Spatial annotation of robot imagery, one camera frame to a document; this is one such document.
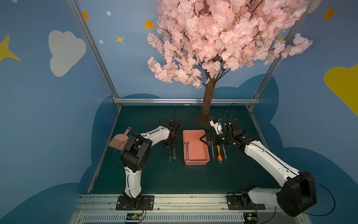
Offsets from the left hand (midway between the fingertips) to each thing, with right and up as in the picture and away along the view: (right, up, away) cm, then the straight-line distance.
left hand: (170, 143), depth 96 cm
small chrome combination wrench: (+29, -8, -5) cm, 30 cm away
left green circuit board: (-18, -34, -25) cm, 45 cm away
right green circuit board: (+45, -36, -23) cm, 62 cm away
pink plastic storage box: (+18, -6, -2) cm, 18 cm away
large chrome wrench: (+12, -1, +2) cm, 12 cm away
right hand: (+23, +7, -15) cm, 28 cm away
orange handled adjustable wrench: (+33, -8, -5) cm, 34 cm away
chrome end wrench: (+3, -8, -5) cm, 10 cm away
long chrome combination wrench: (+37, -9, -6) cm, 39 cm away
